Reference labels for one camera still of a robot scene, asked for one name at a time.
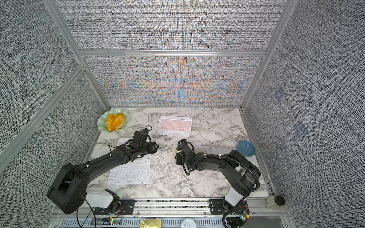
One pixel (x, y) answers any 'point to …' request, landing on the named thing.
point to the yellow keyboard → (175, 150)
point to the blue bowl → (246, 148)
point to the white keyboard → (137, 172)
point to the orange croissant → (115, 121)
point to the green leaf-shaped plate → (101, 123)
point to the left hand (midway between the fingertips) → (159, 145)
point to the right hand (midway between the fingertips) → (176, 156)
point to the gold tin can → (151, 223)
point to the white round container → (188, 223)
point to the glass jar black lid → (275, 201)
